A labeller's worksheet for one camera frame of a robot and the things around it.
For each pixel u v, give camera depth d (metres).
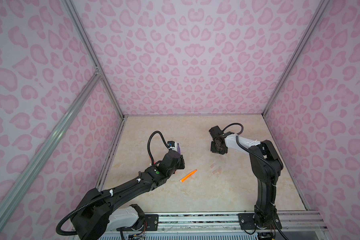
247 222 0.74
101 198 0.43
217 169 0.92
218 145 0.75
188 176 0.88
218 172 0.90
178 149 0.81
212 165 0.93
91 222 0.40
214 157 0.97
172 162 0.61
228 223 0.74
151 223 0.73
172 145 0.72
